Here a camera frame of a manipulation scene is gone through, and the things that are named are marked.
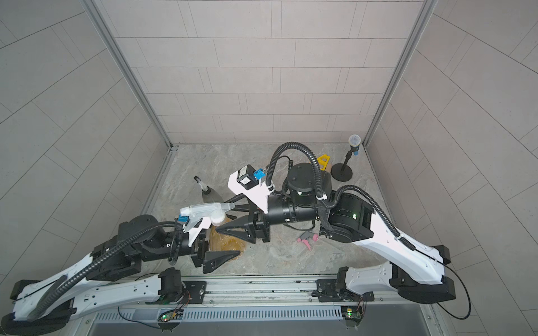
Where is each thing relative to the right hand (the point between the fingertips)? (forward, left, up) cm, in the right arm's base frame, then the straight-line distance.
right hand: (226, 222), depth 41 cm
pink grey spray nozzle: (+13, -20, -44) cm, 50 cm away
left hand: (+1, -1, -10) cm, 10 cm away
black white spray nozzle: (+28, +18, -29) cm, 44 cm away
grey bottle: (+27, +17, -32) cm, 46 cm away
